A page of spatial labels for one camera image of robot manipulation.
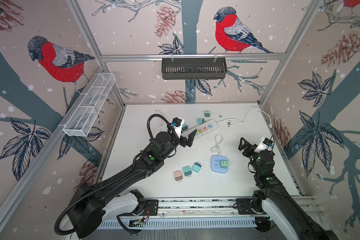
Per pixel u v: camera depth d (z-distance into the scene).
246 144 0.74
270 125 1.10
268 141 0.70
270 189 0.57
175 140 0.62
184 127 1.04
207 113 1.14
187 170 0.85
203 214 0.73
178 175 0.83
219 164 0.84
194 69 1.04
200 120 1.07
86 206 0.39
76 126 0.69
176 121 0.59
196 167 0.85
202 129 1.03
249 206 0.73
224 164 0.81
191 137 0.64
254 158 0.71
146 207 0.73
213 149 0.94
